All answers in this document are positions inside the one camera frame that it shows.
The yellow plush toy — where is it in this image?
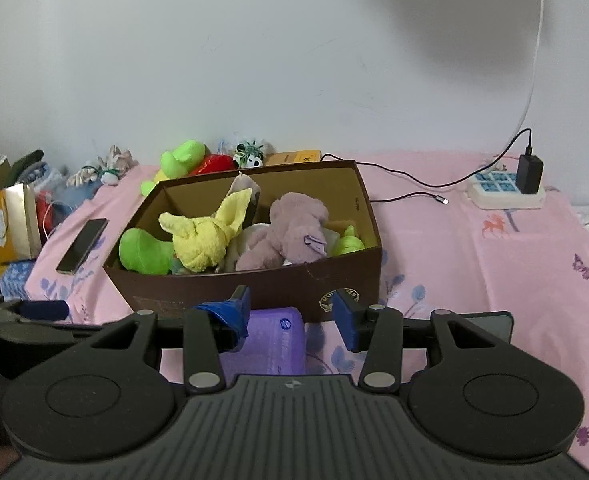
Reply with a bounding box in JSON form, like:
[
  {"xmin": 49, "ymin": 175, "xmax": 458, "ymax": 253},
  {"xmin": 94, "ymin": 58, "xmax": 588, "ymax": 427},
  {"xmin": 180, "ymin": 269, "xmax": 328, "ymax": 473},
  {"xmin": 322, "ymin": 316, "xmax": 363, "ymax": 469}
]
[{"xmin": 158, "ymin": 187, "xmax": 252, "ymax": 273}]

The black charger plug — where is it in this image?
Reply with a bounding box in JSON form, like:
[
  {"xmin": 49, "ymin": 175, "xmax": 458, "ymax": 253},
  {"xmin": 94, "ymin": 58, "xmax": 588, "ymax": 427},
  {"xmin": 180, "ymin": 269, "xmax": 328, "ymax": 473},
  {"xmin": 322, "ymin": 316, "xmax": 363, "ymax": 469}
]
[{"xmin": 517, "ymin": 154, "xmax": 545, "ymax": 195}]

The white cable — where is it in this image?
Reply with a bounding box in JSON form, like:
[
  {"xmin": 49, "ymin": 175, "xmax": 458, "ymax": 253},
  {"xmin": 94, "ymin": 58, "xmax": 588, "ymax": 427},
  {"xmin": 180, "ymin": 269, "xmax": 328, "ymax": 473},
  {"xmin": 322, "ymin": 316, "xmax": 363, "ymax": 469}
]
[{"xmin": 489, "ymin": 0, "xmax": 546, "ymax": 166}]

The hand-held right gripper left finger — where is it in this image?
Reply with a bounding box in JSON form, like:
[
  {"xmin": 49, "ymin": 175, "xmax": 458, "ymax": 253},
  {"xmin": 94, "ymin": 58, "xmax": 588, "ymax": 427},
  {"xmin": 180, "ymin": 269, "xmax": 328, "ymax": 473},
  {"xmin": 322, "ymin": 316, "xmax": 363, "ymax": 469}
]
[{"xmin": 82, "ymin": 285, "xmax": 252, "ymax": 395}]

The dark smartphone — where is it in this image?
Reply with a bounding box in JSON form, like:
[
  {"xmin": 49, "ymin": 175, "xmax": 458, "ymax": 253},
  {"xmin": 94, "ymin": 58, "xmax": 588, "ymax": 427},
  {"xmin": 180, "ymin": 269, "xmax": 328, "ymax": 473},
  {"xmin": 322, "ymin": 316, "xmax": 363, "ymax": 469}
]
[{"xmin": 55, "ymin": 217, "xmax": 110, "ymax": 276}]

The green frog plush toy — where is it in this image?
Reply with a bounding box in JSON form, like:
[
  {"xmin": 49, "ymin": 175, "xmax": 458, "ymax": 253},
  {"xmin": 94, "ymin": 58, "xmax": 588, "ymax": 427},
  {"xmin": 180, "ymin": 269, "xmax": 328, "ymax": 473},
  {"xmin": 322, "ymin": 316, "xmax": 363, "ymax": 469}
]
[{"xmin": 141, "ymin": 139, "xmax": 210, "ymax": 197}]

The bright green plush toy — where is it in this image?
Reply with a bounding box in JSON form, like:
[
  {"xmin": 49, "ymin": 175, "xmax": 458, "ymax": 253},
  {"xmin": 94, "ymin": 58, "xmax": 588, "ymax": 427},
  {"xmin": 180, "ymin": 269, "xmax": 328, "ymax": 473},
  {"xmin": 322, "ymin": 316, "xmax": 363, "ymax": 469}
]
[{"xmin": 118, "ymin": 227, "xmax": 176, "ymax": 277}]

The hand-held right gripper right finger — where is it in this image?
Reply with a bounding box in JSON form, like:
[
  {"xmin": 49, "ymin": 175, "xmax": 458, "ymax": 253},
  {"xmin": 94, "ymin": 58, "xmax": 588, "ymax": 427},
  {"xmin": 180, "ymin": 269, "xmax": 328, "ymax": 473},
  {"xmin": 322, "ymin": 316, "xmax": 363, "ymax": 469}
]
[{"xmin": 333, "ymin": 290, "xmax": 513, "ymax": 393}]

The yellow cardboard box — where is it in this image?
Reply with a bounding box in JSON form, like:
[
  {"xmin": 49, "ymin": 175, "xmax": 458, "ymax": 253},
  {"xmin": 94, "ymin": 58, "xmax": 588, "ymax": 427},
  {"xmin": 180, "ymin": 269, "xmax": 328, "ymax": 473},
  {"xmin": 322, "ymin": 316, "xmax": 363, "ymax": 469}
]
[{"xmin": 263, "ymin": 149, "xmax": 323, "ymax": 167}]

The grey plush toy green band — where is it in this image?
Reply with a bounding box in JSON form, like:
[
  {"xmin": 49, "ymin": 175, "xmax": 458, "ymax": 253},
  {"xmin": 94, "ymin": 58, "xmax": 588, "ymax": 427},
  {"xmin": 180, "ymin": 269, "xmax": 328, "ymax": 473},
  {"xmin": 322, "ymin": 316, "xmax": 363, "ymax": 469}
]
[{"xmin": 67, "ymin": 145, "xmax": 138, "ymax": 187}]

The small panda plush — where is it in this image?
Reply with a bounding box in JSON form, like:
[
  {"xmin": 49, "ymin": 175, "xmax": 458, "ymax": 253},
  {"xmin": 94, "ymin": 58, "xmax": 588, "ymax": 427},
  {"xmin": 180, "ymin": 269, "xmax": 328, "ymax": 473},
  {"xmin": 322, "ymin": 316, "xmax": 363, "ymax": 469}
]
[{"xmin": 233, "ymin": 141, "xmax": 266, "ymax": 168}]

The light blue cloth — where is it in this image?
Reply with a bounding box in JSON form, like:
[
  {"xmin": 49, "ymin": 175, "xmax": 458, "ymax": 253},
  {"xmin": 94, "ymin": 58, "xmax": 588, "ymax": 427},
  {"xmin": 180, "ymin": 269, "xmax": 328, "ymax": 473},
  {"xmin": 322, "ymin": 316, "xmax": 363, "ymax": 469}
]
[{"xmin": 37, "ymin": 167, "xmax": 102, "ymax": 211}]

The white power strip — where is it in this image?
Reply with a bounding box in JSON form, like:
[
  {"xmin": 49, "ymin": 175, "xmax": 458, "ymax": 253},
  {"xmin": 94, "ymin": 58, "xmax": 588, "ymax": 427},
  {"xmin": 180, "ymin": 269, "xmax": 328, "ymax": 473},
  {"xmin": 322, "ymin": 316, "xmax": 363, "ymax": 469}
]
[{"xmin": 467, "ymin": 167, "xmax": 547, "ymax": 211}]

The mauve plush toy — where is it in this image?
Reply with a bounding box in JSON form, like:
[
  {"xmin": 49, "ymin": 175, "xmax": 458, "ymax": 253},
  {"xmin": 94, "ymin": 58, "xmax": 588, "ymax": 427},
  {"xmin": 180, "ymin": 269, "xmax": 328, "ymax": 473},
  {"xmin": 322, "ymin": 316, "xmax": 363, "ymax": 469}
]
[{"xmin": 235, "ymin": 191, "xmax": 331, "ymax": 272}]

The purple tissue pack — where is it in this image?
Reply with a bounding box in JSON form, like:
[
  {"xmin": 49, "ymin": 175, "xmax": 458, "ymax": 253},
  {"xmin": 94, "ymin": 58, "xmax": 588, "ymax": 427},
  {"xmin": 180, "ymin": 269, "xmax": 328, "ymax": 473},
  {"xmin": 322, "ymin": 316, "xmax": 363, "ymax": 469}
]
[{"xmin": 222, "ymin": 306, "xmax": 308, "ymax": 376}]

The brown cardboard box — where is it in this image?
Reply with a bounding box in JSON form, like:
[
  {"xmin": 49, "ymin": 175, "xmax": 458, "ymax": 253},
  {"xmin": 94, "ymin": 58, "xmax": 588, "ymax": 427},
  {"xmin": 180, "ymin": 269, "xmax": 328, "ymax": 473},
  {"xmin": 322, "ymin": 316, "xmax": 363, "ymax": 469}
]
[{"xmin": 103, "ymin": 160, "xmax": 383, "ymax": 323}]

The red plush toy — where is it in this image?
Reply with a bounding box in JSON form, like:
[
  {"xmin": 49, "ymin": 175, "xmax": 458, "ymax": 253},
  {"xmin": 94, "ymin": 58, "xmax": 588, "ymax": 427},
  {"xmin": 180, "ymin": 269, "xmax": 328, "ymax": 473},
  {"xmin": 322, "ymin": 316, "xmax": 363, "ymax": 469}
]
[{"xmin": 190, "ymin": 154, "xmax": 239, "ymax": 176}]

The pink printed bed sheet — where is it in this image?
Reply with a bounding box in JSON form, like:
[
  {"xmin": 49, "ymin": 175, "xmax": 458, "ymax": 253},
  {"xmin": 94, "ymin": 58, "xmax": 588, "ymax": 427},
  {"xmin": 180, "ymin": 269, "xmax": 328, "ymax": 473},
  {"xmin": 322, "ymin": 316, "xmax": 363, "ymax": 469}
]
[{"xmin": 24, "ymin": 150, "xmax": 589, "ymax": 480}]

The black charging cable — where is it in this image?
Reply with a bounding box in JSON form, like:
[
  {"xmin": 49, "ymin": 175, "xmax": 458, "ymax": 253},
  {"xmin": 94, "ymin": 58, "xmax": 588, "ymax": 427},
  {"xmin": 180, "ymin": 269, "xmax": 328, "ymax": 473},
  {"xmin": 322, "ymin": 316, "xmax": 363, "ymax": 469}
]
[{"xmin": 321, "ymin": 127, "xmax": 534, "ymax": 206}]

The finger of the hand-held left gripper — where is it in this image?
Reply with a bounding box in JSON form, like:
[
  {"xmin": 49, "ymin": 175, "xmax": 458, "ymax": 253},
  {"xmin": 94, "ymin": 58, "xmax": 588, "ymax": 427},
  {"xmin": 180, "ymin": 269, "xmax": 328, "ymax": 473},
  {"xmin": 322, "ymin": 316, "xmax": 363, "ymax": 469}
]
[{"xmin": 0, "ymin": 299, "xmax": 106, "ymax": 346}]

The dark phone on black stand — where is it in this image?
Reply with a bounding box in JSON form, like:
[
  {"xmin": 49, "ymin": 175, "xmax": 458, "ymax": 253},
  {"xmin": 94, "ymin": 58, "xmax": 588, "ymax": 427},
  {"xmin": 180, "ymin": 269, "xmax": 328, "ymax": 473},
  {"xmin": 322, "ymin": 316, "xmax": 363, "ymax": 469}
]
[{"xmin": 457, "ymin": 311, "xmax": 514, "ymax": 343}]

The lime green knitted plush toy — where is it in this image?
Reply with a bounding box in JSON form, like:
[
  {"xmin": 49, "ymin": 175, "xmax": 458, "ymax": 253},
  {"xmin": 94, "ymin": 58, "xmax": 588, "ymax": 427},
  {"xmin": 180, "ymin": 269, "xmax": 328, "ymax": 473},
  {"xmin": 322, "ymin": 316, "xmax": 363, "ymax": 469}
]
[{"xmin": 332, "ymin": 225, "xmax": 366, "ymax": 257}]

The yellow tissue box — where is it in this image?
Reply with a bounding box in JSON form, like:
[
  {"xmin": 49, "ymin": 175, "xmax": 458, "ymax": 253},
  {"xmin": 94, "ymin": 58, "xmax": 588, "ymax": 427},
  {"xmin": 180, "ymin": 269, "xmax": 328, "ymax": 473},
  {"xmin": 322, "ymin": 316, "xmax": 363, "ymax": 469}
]
[{"xmin": 0, "ymin": 182, "xmax": 42, "ymax": 266}]

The dark green cloth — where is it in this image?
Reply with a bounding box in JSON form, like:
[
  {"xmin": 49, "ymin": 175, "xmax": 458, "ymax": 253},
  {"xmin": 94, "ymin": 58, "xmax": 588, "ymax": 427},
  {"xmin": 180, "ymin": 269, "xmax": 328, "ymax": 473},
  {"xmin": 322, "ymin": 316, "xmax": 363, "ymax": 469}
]
[{"xmin": 12, "ymin": 149, "xmax": 45, "ymax": 181}]

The blue white patterned packet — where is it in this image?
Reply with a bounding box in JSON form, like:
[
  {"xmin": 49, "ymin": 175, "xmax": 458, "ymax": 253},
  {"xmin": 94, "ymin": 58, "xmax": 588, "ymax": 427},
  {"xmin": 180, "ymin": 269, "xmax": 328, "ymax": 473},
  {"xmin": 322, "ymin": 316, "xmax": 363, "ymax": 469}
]
[{"xmin": 0, "ymin": 258, "xmax": 39, "ymax": 302}]

